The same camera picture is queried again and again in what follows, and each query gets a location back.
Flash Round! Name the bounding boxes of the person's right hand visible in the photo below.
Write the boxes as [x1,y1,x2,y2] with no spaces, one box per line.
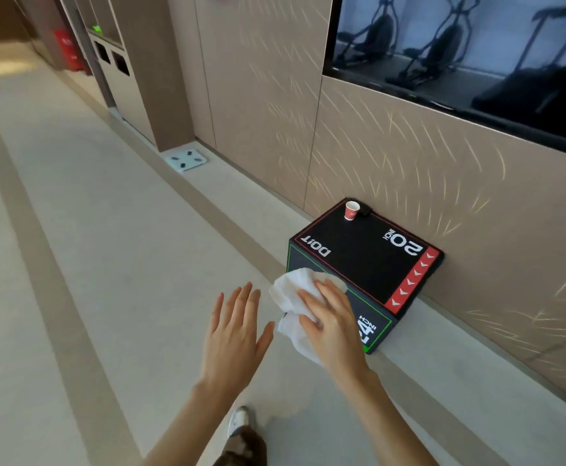
[296,278,379,384]

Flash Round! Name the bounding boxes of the person's left hand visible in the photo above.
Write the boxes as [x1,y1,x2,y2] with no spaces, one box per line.
[197,282,276,399]

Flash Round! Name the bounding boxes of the white cleaning cloth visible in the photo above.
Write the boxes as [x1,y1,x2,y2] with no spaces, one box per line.
[269,267,350,367]

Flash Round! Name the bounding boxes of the black plyo jump box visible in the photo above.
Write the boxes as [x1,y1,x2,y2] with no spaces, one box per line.
[286,197,445,356]

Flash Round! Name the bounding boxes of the person's right forearm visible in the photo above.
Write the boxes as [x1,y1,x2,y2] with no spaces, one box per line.
[340,371,439,466]

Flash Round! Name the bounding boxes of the person's left shoe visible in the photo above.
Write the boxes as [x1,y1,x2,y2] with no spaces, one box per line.
[227,406,252,438]

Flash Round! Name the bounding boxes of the person's brown trousers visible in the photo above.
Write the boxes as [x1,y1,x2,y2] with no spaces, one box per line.
[212,427,268,466]

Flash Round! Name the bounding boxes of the white floor scale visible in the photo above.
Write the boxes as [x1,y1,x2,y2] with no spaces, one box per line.
[164,148,208,173]

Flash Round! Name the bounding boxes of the beige built-in waste bin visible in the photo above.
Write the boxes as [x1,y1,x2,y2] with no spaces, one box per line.
[87,25,157,146]

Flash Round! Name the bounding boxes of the red fire extinguisher cabinet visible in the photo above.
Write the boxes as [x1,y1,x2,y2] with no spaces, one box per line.
[52,28,87,73]

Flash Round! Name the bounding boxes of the wall-mounted black screen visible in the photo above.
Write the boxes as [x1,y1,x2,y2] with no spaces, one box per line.
[322,0,566,163]

